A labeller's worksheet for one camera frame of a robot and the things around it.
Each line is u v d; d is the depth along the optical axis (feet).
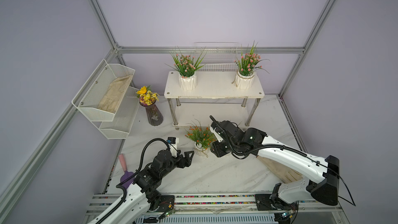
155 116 3.21
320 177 1.32
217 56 3.13
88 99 2.24
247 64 2.17
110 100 2.51
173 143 2.29
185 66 2.17
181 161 2.23
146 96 2.80
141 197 1.72
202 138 2.77
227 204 2.45
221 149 2.06
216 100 3.88
